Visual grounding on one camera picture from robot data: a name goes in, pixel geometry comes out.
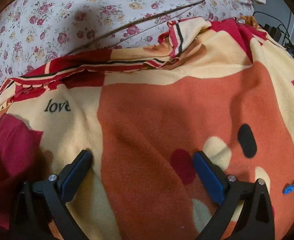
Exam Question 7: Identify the floral bedsheet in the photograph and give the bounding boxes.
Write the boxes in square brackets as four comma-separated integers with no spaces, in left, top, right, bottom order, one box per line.
[0,0,253,105]

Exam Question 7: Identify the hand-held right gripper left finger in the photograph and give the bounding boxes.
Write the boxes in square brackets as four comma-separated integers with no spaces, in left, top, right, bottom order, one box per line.
[9,149,94,240]

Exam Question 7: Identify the dark red garment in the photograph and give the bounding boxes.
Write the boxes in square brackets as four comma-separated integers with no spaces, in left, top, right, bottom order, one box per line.
[0,114,45,230]

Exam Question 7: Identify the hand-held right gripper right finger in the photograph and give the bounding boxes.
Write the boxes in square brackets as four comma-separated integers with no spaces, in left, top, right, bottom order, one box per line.
[192,151,281,240]

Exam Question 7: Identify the red cream orange printed blanket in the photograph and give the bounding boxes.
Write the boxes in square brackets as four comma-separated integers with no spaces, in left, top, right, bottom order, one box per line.
[0,16,294,240]

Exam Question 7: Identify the black cables bundle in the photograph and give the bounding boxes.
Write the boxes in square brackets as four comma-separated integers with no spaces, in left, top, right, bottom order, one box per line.
[253,11,294,64]

